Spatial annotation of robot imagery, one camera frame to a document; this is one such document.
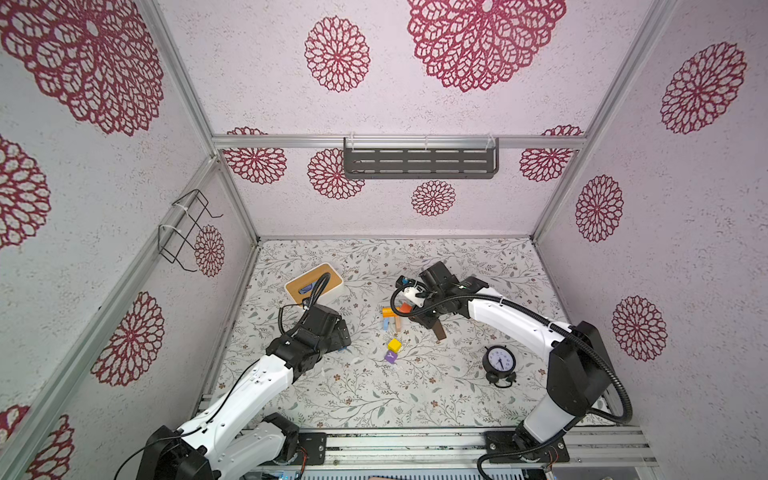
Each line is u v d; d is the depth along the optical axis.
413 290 0.76
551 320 0.49
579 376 0.44
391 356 0.88
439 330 0.95
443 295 0.65
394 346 0.90
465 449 0.76
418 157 0.95
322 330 0.62
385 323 0.95
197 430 0.42
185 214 0.78
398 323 0.95
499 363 0.85
